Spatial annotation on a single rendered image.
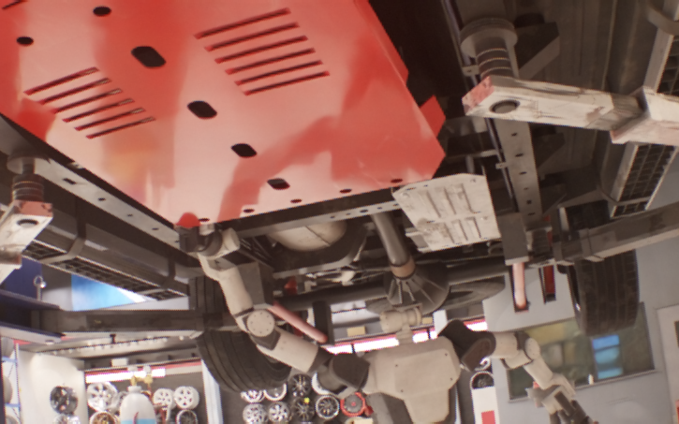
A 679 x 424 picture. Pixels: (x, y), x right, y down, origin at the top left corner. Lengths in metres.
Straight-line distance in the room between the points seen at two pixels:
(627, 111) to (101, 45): 0.91
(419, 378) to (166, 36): 1.37
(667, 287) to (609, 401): 2.09
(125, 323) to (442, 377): 1.25
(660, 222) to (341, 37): 1.50
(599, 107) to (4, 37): 0.99
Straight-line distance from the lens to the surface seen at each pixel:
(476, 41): 1.24
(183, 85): 1.30
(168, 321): 2.87
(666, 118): 1.42
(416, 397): 2.20
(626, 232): 2.47
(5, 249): 1.76
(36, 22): 1.13
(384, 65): 1.29
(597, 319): 3.08
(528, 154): 1.90
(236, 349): 3.20
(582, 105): 1.27
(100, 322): 2.84
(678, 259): 12.45
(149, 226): 2.10
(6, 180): 2.03
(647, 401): 12.16
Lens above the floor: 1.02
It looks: 17 degrees up
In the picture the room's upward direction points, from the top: 7 degrees counter-clockwise
